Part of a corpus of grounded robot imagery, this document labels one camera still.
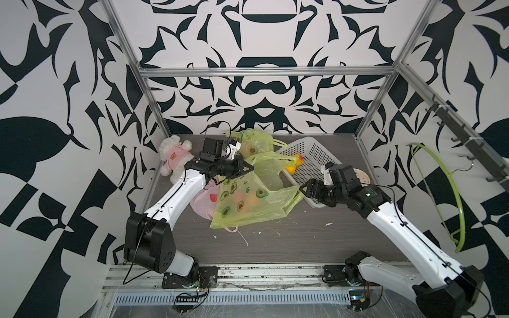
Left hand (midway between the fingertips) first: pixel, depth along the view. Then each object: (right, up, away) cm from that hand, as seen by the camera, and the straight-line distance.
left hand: (252, 165), depth 79 cm
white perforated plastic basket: (+31, +3, +30) cm, 43 cm away
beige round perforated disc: (+55, -8, +20) cm, 59 cm away
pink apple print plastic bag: (-22, -18, +13) cm, 31 cm away
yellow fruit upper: (+25, +1, +25) cm, 35 cm away
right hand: (+20, -9, -3) cm, 22 cm away
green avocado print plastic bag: (0, +10, +14) cm, 17 cm away
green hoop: (+64, -22, -15) cm, 69 cm away
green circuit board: (+38, -47, -8) cm, 61 cm away
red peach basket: (-6, -13, +5) cm, 16 cm away
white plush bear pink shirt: (-38, +4, +20) cm, 43 cm away
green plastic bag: (+3, -11, -2) cm, 12 cm away
